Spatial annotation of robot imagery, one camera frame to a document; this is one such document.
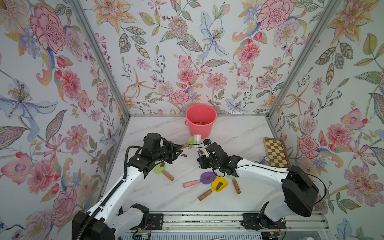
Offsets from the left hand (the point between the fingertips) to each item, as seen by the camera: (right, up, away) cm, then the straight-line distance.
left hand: (187, 145), depth 73 cm
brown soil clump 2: (+7, -3, +1) cm, 8 cm away
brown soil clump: (-2, -9, +25) cm, 27 cm away
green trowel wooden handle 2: (+28, -25, +9) cm, 38 cm away
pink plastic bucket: (+8, +15, +22) cm, 28 cm away
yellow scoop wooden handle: (+18, -24, +13) cm, 32 cm away
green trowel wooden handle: (-1, 0, +3) cm, 3 cm away
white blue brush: (+5, +2, +9) cm, 10 cm away
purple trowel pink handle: (+11, -21, +16) cm, 28 cm away
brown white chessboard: (+57, -7, +23) cm, 62 cm away
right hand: (+6, -8, +12) cm, 16 cm away
